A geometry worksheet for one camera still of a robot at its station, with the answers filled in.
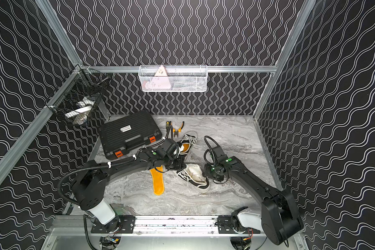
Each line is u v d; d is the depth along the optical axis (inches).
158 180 34.7
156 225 30.1
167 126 44.4
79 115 32.7
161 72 34.6
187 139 38.6
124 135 39.6
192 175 34.5
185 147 36.4
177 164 29.4
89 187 17.9
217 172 23.8
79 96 36.5
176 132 44.3
